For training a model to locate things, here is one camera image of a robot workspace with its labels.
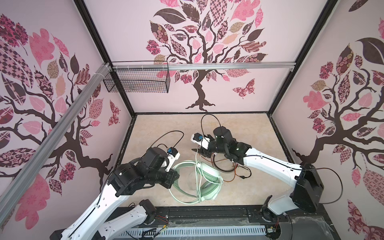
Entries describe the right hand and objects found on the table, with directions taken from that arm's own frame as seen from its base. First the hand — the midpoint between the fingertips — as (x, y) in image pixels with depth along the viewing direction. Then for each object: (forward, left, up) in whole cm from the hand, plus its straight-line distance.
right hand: (195, 141), depth 75 cm
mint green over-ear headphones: (-25, -5, +3) cm, 26 cm away
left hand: (-20, +8, 0) cm, 22 cm away
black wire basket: (+65, +48, -6) cm, 81 cm away
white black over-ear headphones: (-15, -15, +11) cm, 24 cm away
